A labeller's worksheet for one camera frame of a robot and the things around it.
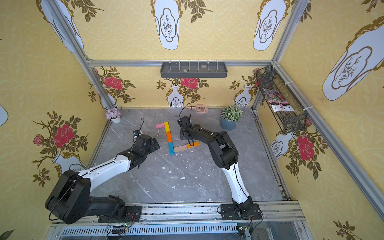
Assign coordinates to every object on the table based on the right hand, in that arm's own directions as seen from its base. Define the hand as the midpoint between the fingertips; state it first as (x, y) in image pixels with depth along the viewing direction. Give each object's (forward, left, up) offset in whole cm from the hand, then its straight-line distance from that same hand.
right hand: (184, 135), depth 104 cm
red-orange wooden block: (-1, +11, 0) cm, 11 cm away
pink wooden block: (+8, +19, 0) cm, 20 cm away
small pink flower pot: (+9, +50, +10) cm, 51 cm away
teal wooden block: (-12, +7, -1) cm, 14 cm away
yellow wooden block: (+8, +14, 0) cm, 16 cm away
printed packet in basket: (0, -51, +32) cm, 60 cm away
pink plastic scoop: (+28, -11, -2) cm, 30 cm away
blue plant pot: (+6, -29, +6) cm, 30 cm away
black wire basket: (0, -62, +21) cm, 65 cm away
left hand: (-12, +17, +8) cm, 22 cm away
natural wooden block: (-10, +2, -1) cm, 10 cm away
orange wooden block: (-13, -9, +12) cm, 20 cm away
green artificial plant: (+9, -31, +14) cm, 36 cm away
